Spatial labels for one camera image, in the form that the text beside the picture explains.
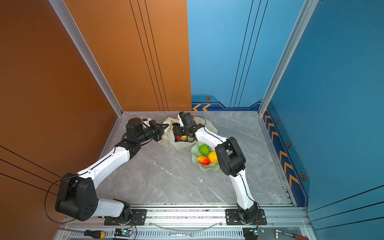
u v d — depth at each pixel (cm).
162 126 78
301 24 75
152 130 72
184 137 85
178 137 96
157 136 74
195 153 93
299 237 68
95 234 68
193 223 73
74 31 77
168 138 79
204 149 92
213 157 89
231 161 55
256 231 70
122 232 71
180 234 70
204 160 89
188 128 76
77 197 42
